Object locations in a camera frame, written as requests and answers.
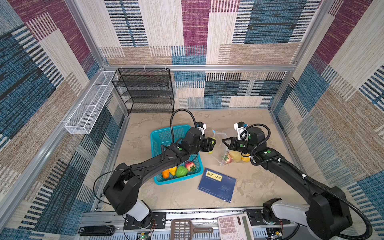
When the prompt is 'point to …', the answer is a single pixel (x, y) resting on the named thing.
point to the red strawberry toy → (228, 158)
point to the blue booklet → (217, 185)
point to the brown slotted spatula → (182, 229)
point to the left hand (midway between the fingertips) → (213, 139)
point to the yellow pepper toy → (173, 170)
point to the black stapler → (97, 230)
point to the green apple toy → (181, 171)
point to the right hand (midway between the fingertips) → (222, 142)
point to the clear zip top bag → (221, 152)
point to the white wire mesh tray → (88, 112)
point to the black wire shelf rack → (145, 90)
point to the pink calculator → (235, 227)
